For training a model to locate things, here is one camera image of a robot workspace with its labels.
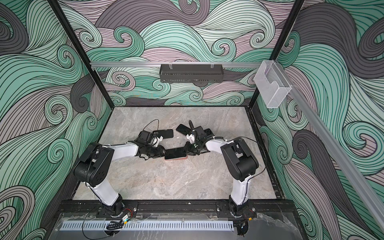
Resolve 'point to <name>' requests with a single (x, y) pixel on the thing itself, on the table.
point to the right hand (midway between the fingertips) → (182, 152)
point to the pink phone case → (177, 158)
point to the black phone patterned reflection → (184, 129)
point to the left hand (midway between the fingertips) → (167, 153)
